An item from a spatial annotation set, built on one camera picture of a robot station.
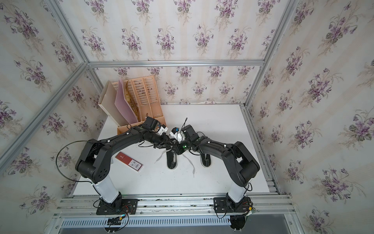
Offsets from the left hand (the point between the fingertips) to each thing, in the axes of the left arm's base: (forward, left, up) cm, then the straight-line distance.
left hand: (173, 145), depth 85 cm
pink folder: (+23, +34, +10) cm, 42 cm away
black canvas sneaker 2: (-5, +1, -8) cm, 9 cm away
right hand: (-1, 0, -3) cm, 3 cm away
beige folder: (+17, +38, +19) cm, 45 cm away
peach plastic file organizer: (+45, +25, +4) cm, 52 cm away
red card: (-6, +27, -9) cm, 29 cm away
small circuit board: (-36, +28, -12) cm, 47 cm away
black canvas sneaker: (-7, -19, -5) cm, 21 cm away
